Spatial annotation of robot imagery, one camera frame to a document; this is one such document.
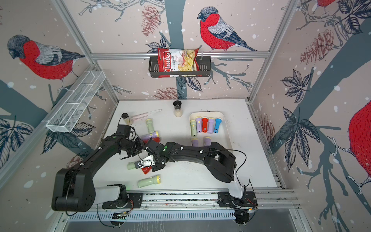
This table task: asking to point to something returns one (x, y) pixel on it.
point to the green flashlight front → (155, 180)
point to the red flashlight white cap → (205, 124)
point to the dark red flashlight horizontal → (157, 139)
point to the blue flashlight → (218, 122)
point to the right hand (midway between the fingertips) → (151, 159)
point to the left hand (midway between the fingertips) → (147, 144)
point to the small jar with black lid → (127, 119)
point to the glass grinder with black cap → (178, 111)
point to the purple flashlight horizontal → (154, 135)
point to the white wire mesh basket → (64, 118)
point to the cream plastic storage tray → (222, 137)
